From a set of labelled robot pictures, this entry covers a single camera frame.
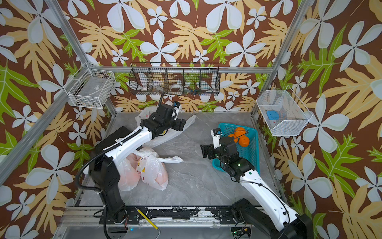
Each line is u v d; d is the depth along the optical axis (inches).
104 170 18.2
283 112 32.9
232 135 23.8
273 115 33.1
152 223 28.4
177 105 29.4
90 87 34.2
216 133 26.0
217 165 32.6
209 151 26.4
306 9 27.0
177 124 30.2
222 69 35.8
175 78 37.9
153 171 29.0
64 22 28.4
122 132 40.9
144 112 44.9
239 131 39.7
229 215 29.6
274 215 16.0
